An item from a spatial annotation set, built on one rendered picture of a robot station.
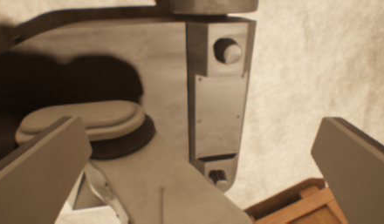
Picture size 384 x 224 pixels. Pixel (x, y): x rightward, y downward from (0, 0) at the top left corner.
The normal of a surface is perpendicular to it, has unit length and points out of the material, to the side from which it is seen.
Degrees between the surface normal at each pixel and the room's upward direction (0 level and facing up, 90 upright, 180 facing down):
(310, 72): 0
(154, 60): 0
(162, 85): 0
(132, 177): 90
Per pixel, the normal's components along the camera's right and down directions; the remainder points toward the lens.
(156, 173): -0.01, -0.87
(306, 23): 0.18, 0.49
